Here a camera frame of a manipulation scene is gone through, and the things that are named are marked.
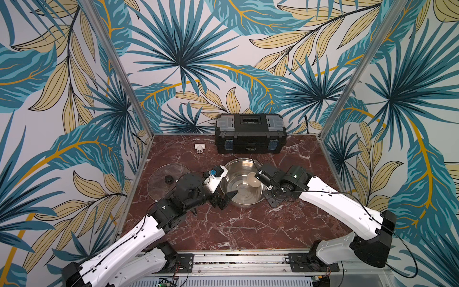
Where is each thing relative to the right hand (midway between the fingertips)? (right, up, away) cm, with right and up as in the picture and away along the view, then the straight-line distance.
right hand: (272, 195), depth 73 cm
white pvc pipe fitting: (-36, +21, +36) cm, 55 cm away
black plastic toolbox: (-6, +28, +25) cm, 38 cm away
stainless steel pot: (-14, +3, +22) cm, 27 cm away
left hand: (-18, +5, -5) cm, 20 cm away
